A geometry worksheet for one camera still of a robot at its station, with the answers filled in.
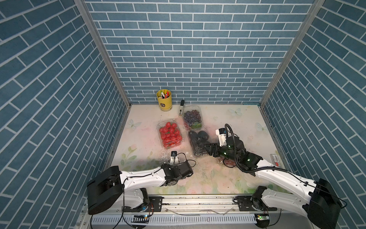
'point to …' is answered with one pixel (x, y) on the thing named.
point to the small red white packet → (274, 160)
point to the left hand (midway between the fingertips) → (181, 172)
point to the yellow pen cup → (165, 99)
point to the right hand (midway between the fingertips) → (207, 146)
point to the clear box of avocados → (198, 139)
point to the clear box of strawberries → (169, 132)
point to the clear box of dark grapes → (192, 118)
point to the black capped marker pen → (182, 104)
